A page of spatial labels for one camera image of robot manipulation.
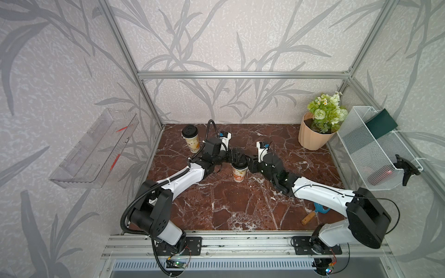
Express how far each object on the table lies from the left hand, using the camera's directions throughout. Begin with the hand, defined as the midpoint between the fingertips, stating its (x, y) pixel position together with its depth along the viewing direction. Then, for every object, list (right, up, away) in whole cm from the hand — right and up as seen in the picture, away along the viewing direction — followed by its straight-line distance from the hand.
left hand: (239, 152), depth 85 cm
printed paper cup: (-25, +4, +11) cm, 28 cm away
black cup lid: (+1, -5, -5) cm, 7 cm away
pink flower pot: (+41, +6, +13) cm, 44 cm away
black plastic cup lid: (-27, +11, +9) cm, 30 cm away
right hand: (+5, -2, -2) cm, 5 cm away
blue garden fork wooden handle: (+32, -31, -5) cm, 45 cm away
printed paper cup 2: (0, -11, +1) cm, 11 cm away
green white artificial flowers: (+45, +19, +1) cm, 49 cm away
